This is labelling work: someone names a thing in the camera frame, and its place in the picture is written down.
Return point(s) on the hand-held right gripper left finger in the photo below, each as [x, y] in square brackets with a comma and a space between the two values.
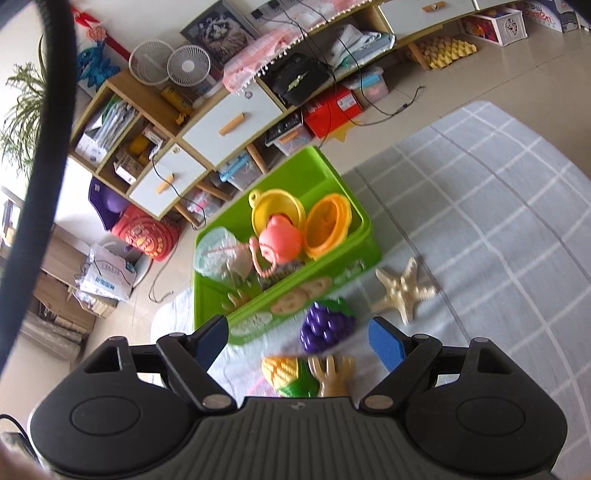
[212, 341]

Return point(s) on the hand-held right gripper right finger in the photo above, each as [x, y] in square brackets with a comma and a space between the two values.
[385, 344]

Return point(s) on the pale starfish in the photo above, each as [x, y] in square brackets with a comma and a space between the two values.
[406, 290]

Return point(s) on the brown toy hand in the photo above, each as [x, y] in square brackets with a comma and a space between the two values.
[332, 378]

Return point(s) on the purple toy grapes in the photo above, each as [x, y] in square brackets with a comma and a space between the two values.
[323, 327]

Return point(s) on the yellow toy corn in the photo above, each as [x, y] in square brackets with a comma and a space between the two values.
[279, 371]

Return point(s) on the clear cotton swab container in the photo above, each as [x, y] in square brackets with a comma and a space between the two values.
[217, 254]

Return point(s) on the green plastic box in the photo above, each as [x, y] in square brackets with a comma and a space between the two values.
[355, 240]

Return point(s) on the pink toy teapot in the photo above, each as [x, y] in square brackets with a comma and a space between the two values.
[279, 242]

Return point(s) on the orange toy bowl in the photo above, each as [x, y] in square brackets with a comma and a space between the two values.
[323, 230]

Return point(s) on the yellow toy bowl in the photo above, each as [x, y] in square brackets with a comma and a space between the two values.
[268, 214]

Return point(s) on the white shopping bag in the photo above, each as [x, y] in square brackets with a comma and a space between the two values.
[108, 277]

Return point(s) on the red printed bucket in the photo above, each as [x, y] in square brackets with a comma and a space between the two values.
[147, 235]

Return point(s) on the clear storage box pink contents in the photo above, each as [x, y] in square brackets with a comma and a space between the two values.
[203, 205]

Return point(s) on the grey checked tablecloth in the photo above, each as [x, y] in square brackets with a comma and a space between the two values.
[461, 207]

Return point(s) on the cardboard boxes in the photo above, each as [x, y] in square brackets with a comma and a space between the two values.
[60, 286]

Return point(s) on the clear storage box blue lid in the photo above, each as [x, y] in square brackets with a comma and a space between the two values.
[238, 170]

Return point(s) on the white cabinet drawer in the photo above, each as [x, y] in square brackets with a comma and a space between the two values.
[221, 110]
[415, 21]
[494, 3]
[175, 170]

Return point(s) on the purple cloth bag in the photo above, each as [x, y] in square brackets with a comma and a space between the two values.
[104, 203]

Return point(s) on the red flat box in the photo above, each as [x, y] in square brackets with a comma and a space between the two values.
[332, 113]

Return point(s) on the wooden cabinet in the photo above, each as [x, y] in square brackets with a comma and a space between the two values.
[134, 92]

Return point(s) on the white desk fan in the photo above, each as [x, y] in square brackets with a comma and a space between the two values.
[189, 67]

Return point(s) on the black case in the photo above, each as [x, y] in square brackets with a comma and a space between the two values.
[298, 78]

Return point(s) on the white fan guard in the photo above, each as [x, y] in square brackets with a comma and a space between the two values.
[150, 62]

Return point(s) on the pink lace cloth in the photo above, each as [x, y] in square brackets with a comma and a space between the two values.
[263, 57]

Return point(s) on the yellow egg-crate mat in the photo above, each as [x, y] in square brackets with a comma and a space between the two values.
[443, 53]

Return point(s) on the green potted plant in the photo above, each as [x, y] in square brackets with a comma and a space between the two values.
[25, 106]

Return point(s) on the blue fish ornament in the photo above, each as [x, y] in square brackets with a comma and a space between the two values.
[94, 64]

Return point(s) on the folded clothes pile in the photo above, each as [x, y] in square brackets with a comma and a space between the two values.
[360, 41]

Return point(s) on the framed raccoon picture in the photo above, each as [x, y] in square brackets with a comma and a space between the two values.
[219, 30]

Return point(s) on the white toy box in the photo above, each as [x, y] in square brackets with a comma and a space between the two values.
[494, 25]

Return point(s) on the white power strip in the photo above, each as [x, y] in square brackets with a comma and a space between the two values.
[272, 9]

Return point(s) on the white blue carton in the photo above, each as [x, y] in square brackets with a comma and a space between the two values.
[549, 14]

